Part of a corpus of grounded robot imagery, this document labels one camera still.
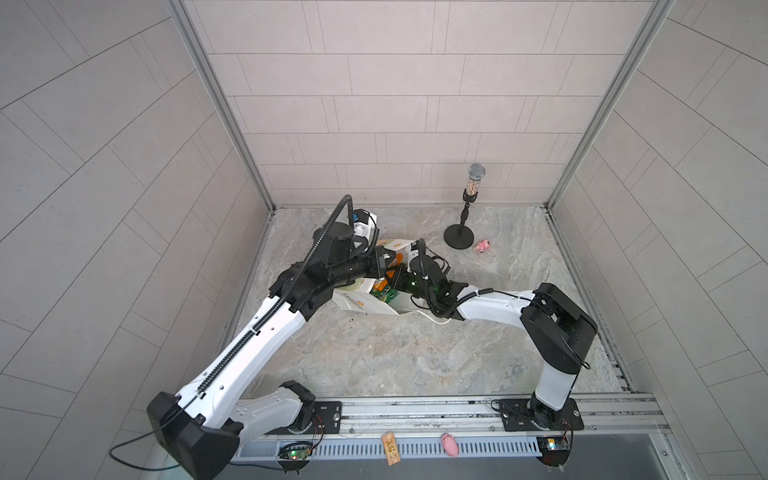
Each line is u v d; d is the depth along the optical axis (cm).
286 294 44
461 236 107
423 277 65
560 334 45
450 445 67
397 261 85
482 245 102
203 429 36
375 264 58
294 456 65
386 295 83
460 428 71
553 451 68
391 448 67
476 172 83
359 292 72
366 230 61
